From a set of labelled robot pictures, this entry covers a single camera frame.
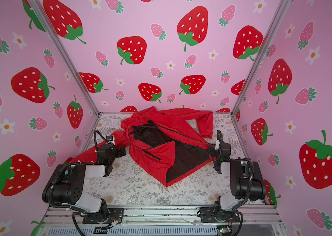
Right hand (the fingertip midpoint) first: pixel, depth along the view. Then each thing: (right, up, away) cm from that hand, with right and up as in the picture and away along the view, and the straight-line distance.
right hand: (216, 144), depth 95 cm
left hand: (-66, -1, 0) cm, 66 cm away
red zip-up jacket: (-36, +1, +9) cm, 37 cm away
